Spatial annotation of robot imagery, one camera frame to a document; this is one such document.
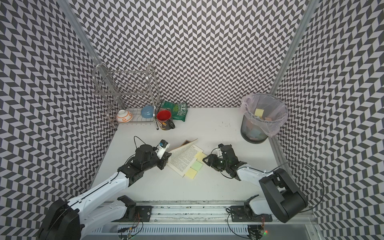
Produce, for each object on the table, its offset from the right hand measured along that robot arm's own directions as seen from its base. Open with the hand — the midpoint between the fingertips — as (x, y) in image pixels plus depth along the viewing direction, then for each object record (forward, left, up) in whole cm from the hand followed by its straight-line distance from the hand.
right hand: (205, 164), depth 86 cm
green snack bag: (+44, +20, -2) cm, 48 cm away
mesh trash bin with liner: (+30, -40, +9) cm, 51 cm away
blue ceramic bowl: (+37, +41, +6) cm, 55 cm away
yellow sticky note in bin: (+31, -37, +10) cm, 49 cm away
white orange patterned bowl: (+32, +55, +7) cm, 64 cm away
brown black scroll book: (+4, +16, -3) cm, 16 cm away
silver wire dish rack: (+53, +57, +6) cm, 78 cm away
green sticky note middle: (+1, +5, -4) cm, 6 cm away
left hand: (+3, +21, +7) cm, 22 cm away
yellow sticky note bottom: (-4, +8, -4) cm, 10 cm away
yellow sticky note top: (+6, +3, -2) cm, 7 cm away
